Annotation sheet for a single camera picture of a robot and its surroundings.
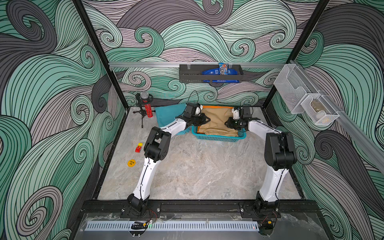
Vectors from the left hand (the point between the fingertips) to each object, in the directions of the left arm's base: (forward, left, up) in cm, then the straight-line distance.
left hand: (209, 117), depth 99 cm
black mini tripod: (+3, +42, +14) cm, 44 cm away
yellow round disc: (-28, +49, -12) cm, 58 cm away
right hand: (-2, -14, -5) cm, 14 cm away
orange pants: (+9, -6, +1) cm, 11 cm away
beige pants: (-6, -4, -3) cm, 8 cm away
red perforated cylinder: (+5, +42, +1) cm, 42 cm away
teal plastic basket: (-12, -20, -4) cm, 24 cm away
